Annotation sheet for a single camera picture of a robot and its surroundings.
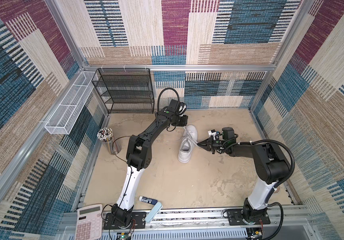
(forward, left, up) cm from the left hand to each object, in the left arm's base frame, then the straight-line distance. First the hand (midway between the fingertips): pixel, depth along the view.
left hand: (188, 120), depth 97 cm
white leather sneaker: (-11, -1, -4) cm, 12 cm away
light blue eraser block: (-50, +20, -10) cm, 55 cm away
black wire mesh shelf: (+27, +44, +3) cm, 51 cm away
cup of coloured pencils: (-15, +47, +5) cm, 49 cm away
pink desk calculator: (-54, +50, -12) cm, 74 cm away
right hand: (-16, -5, -5) cm, 17 cm away
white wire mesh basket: (-3, +77, +4) cm, 77 cm away
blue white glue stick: (-44, +23, -11) cm, 51 cm away
